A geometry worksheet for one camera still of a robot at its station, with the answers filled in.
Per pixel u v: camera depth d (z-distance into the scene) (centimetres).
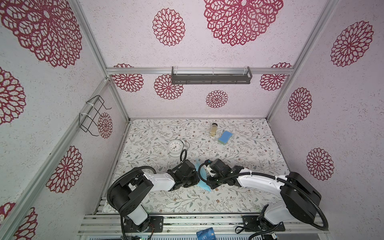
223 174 66
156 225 73
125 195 45
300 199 43
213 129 111
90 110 76
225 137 109
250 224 74
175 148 99
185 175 70
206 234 71
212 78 92
